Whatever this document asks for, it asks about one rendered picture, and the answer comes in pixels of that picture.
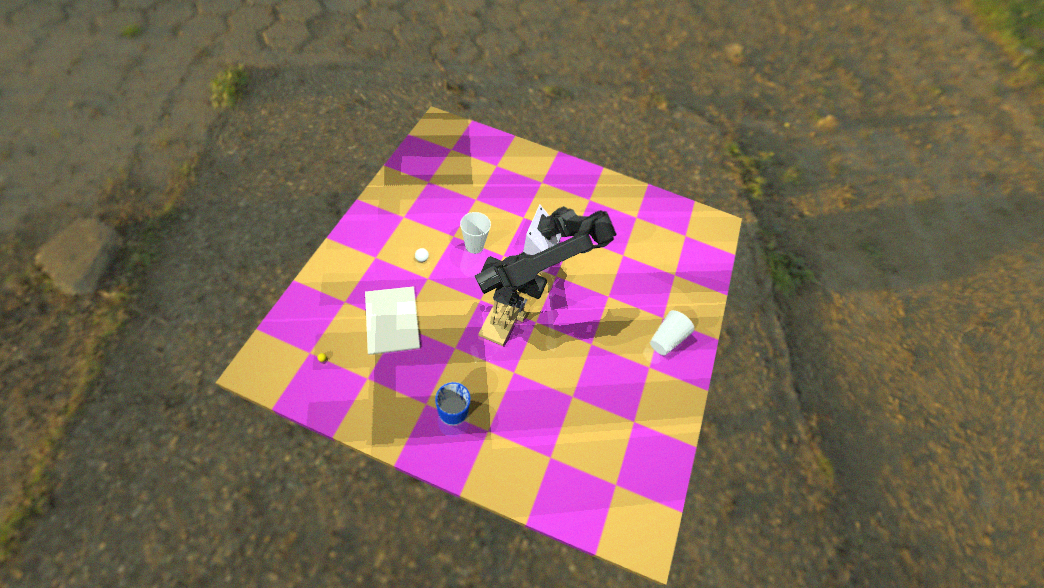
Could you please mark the blue mug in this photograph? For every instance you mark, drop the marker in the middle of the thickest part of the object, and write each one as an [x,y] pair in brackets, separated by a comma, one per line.
[452,401]

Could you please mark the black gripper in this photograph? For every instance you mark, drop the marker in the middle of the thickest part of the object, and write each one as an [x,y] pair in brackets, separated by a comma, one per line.
[535,287]

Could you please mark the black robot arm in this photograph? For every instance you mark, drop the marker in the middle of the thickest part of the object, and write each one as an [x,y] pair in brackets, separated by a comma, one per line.
[516,271]

